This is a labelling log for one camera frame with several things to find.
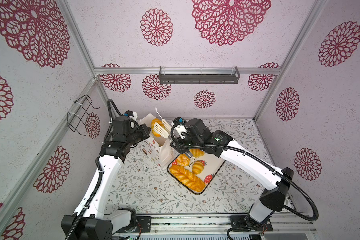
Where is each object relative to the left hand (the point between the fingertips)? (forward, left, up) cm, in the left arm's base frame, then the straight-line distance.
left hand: (150, 131), depth 74 cm
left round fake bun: (-3, -17, -25) cm, 30 cm away
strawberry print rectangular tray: (-5, -32, -30) cm, 44 cm away
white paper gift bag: (-7, -4, -6) cm, 10 cm away
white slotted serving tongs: (-4, -7, +5) cm, 10 cm away
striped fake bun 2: (+2, -3, +5) cm, 7 cm away
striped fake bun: (-7, -25, -26) cm, 37 cm away
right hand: (-6, -11, +1) cm, 13 cm away
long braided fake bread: (-14, -19, -26) cm, 35 cm away
